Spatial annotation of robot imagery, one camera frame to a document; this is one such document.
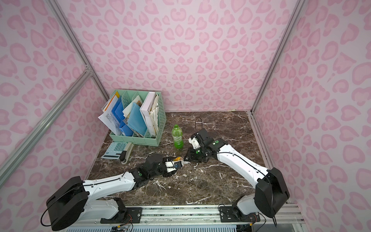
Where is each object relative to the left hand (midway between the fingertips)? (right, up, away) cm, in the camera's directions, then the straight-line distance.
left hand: (177, 158), depth 82 cm
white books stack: (-17, +30, +4) cm, 35 cm away
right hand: (+4, 0, -5) cm, 7 cm away
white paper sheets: (-43, +23, +6) cm, 49 cm away
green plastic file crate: (-36, +38, +18) cm, 55 cm away
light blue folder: (-26, +22, +8) cm, 35 cm away
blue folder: (-39, +27, +9) cm, 48 cm away
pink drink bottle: (+1, +1, -4) cm, 4 cm away
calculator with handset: (-38, +2, +13) cm, 40 cm away
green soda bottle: (-1, +14, +9) cm, 16 cm away
